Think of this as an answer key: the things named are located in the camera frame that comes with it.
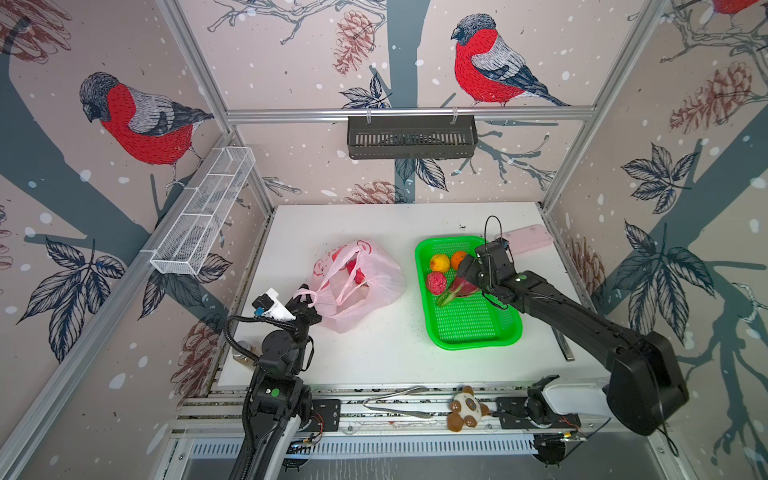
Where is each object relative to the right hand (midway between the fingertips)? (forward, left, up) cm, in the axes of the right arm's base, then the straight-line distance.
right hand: (467, 271), depth 87 cm
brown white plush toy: (-34, +2, -11) cm, 36 cm away
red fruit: (0, +9, -7) cm, 11 cm away
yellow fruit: (+7, +7, -7) cm, 12 cm away
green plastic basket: (-10, -1, -13) cm, 17 cm away
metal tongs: (-30, +17, -13) cm, 36 cm away
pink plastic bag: (-7, +33, +4) cm, 34 cm away
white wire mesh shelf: (+3, +73, +21) cm, 76 cm away
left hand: (-13, +43, +11) cm, 46 cm away
